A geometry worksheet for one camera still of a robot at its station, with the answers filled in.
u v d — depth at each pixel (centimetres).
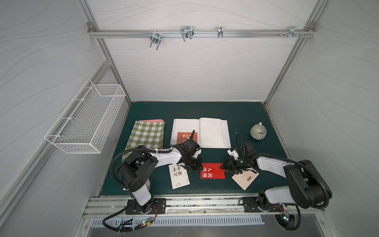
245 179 83
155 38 79
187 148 72
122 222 72
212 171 86
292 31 77
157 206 74
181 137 98
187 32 77
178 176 84
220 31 78
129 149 45
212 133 101
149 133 101
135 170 46
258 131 101
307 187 44
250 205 73
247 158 71
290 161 51
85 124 69
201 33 78
